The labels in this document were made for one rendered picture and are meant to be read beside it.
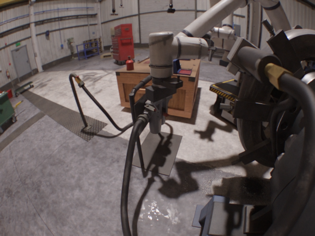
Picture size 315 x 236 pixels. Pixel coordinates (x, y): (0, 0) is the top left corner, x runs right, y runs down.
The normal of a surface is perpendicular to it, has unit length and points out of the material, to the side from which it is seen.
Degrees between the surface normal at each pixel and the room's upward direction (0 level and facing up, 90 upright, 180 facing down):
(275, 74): 60
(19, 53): 90
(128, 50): 90
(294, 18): 90
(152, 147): 0
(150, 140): 0
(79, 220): 0
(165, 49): 90
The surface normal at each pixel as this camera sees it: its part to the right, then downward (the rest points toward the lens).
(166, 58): 0.41, 0.53
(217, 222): -0.03, -0.82
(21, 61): 0.90, 0.23
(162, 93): 0.66, 0.42
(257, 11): -0.84, 0.33
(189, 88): -0.34, 0.55
